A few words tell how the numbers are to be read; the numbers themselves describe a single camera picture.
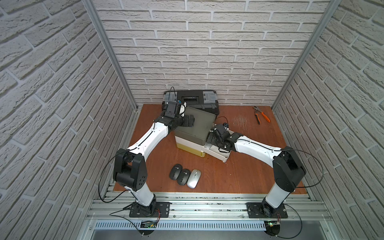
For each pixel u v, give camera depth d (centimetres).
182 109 72
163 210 74
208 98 101
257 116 113
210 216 74
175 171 85
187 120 77
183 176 83
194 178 83
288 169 46
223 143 66
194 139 79
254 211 73
